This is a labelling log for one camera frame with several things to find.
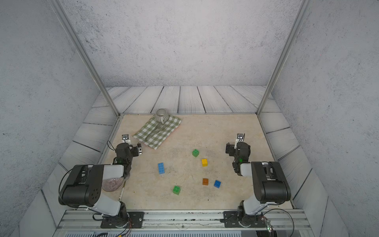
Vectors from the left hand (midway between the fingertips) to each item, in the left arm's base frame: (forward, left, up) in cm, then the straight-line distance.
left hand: (133, 143), depth 94 cm
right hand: (-1, -67, 0) cm, 67 cm away
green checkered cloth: (+13, -10, -7) cm, 18 cm away
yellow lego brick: (-12, -45, -5) cm, 46 cm away
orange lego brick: (-23, -44, -6) cm, 50 cm away
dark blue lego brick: (-24, -51, -6) cm, 57 cm away
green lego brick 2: (-27, -28, -5) cm, 40 cm away
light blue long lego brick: (-14, -19, -6) cm, 24 cm away
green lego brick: (-6, -39, -4) cm, 40 cm away
